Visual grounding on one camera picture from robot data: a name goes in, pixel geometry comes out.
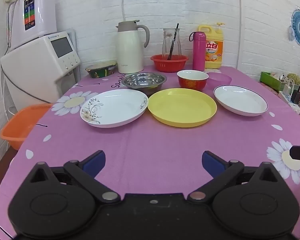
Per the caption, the white floral plate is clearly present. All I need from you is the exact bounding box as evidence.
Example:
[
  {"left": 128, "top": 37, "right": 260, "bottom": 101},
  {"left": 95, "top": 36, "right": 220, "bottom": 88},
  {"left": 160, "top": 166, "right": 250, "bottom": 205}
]
[{"left": 80, "top": 89, "right": 149, "bottom": 128}]

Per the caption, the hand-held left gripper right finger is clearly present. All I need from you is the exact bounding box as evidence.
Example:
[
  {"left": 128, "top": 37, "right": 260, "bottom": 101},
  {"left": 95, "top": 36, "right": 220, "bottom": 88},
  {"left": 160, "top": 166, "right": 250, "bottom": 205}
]
[{"left": 187, "top": 150, "right": 279, "bottom": 203}]

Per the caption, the green storage box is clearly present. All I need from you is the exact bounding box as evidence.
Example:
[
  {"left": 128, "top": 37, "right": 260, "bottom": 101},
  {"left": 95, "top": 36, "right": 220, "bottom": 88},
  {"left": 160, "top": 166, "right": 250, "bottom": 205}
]
[{"left": 259, "top": 71, "right": 290, "bottom": 92}]

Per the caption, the purple plastic bowl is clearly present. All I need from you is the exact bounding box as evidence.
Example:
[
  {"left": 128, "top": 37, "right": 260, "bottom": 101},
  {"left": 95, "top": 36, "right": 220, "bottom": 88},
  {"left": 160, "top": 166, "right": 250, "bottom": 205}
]
[{"left": 205, "top": 73, "right": 232, "bottom": 90}]

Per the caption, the white water dispenser with screen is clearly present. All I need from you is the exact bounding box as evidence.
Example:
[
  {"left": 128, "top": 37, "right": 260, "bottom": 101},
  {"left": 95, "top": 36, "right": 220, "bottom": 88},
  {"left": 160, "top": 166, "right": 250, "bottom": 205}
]
[{"left": 0, "top": 31, "right": 81, "bottom": 104}]

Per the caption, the red ceramic bowl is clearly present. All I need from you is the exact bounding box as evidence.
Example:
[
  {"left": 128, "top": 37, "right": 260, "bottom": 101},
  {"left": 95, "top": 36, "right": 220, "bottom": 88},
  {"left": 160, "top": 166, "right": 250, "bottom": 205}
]
[{"left": 177, "top": 70, "right": 209, "bottom": 92}]

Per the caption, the metal flexible hose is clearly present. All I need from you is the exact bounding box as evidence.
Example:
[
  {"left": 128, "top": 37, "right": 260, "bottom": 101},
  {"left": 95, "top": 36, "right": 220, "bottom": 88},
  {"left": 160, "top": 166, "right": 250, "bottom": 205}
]
[{"left": 6, "top": 0, "right": 18, "bottom": 48}]

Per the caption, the grey dispenser cable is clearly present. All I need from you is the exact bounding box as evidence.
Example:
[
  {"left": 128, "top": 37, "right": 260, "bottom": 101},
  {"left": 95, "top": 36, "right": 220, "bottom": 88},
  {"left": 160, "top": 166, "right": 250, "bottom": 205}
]
[{"left": 0, "top": 65, "right": 53, "bottom": 104}]

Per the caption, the white water purifier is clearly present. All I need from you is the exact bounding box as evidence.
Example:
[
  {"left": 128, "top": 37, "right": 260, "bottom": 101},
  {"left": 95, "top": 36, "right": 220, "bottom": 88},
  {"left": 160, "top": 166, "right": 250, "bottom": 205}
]
[{"left": 7, "top": 0, "right": 57, "bottom": 50}]

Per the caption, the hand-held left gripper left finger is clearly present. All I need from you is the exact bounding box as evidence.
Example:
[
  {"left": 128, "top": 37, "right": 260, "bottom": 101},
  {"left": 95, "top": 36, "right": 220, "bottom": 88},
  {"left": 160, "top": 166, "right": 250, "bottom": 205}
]
[{"left": 27, "top": 150, "right": 121, "bottom": 203}]

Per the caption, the yellow plastic plate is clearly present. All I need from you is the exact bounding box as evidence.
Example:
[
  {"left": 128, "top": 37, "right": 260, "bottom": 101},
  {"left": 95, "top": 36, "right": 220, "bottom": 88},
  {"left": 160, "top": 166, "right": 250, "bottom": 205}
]
[{"left": 147, "top": 88, "right": 217, "bottom": 128}]

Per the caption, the pink thermos bottle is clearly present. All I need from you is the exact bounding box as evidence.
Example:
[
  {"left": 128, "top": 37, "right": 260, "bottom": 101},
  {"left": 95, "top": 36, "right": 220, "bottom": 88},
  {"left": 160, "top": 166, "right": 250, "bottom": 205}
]
[{"left": 189, "top": 31, "right": 206, "bottom": 72}]

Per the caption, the pink floral tablecloth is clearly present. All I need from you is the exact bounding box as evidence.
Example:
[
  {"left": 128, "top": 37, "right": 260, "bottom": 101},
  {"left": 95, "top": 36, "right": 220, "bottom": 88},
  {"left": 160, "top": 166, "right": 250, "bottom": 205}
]
[{"left": 0, "top": 66, "right": 300, "bottom": 240}]

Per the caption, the glass carafe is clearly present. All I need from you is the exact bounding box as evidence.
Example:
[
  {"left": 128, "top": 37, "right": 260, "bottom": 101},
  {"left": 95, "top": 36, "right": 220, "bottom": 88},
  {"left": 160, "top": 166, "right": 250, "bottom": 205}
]
[{"left": 162, "top": 28, "right": 182, "bottom": 60}]

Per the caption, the red plastic basket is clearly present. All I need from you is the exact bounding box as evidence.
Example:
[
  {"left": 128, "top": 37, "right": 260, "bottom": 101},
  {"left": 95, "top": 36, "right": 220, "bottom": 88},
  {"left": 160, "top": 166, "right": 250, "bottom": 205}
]
[{"left": 150, "top": 54, "right": 189, "bottom": 73}]

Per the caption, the orange plastic basin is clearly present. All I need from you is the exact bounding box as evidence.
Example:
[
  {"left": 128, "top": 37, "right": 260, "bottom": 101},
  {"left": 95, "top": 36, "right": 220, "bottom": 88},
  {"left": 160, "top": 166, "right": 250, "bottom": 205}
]
[{"left": 0, "top": 103, "right": 53, "bottom": 151}]

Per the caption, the instant noodle bowl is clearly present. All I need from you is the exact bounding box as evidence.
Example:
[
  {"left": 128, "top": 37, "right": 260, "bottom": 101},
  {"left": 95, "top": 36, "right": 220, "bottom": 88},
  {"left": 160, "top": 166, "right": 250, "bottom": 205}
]
[{"left": 85, "top": 60, "right": 117, "bottom": 78}]

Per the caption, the yellow detergent bottle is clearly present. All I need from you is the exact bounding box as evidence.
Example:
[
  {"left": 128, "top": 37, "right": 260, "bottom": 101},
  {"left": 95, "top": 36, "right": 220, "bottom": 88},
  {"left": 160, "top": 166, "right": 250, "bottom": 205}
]
[{"left": 198, "top": 22, "right": 225, "bottom": 69}]

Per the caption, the white dark-rimmed plate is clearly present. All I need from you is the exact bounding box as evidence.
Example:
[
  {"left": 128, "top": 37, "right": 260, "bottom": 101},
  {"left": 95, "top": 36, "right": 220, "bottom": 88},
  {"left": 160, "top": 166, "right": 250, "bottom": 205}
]
[{"left": 213, "top": 85, "right": 269, "bottom": 117}]

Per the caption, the stainless steel bowl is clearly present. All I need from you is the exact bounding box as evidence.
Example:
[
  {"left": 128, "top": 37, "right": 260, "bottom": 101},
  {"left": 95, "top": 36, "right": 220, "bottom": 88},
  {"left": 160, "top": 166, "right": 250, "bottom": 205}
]
[{"left": 122, "top": 72, "right": 167, "bottom": 96}]

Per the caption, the white power strip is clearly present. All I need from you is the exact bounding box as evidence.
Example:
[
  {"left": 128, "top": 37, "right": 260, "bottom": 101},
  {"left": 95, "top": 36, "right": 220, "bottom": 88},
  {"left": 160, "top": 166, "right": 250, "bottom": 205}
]
[{"left": 278, "top": 90, "right": 300, "bottom": 115}]

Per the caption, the white thermos jug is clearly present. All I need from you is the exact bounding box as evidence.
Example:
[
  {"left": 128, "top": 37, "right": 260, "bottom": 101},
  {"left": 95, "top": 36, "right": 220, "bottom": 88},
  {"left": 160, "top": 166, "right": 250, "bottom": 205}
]
[{"left": 115, "top": 20, "right": 150, "bottom": 74}]

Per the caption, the white charger plug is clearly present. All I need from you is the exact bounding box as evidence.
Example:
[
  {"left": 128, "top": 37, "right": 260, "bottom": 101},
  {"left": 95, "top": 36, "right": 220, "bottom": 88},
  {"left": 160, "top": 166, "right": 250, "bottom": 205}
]
[{"left": 282, "top": 80, "right": 293, "bottom": 95}]

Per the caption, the black stirring stick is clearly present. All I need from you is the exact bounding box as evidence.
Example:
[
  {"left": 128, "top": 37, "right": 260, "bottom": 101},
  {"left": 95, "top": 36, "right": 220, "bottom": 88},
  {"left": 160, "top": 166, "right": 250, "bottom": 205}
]
[{"left": 167, "top": 23, "right": 179, "bottom": 60}]

